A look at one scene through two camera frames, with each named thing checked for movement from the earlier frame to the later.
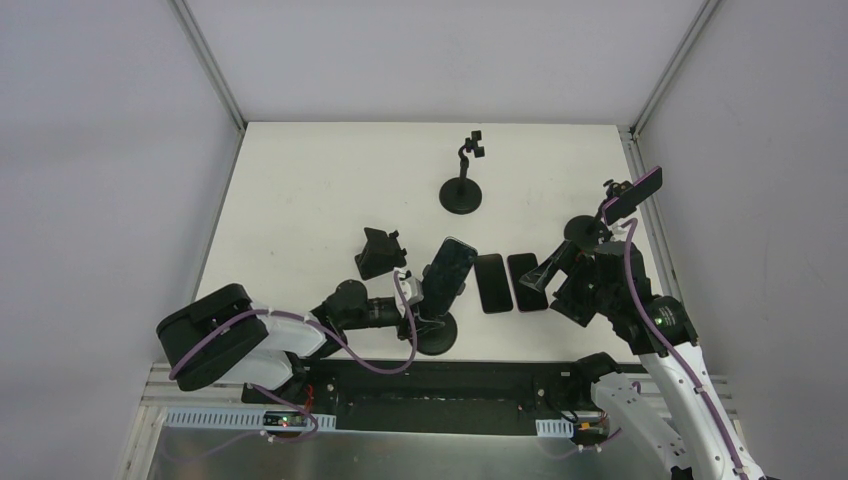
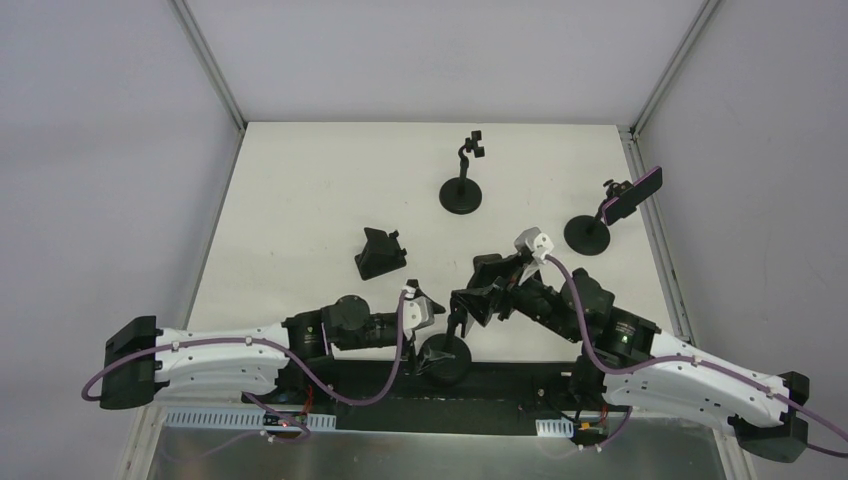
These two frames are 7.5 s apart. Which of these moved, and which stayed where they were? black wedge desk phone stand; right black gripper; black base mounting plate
Moved: right black gripper
Stayed: black wedge desk phone stand; black base mounting plate
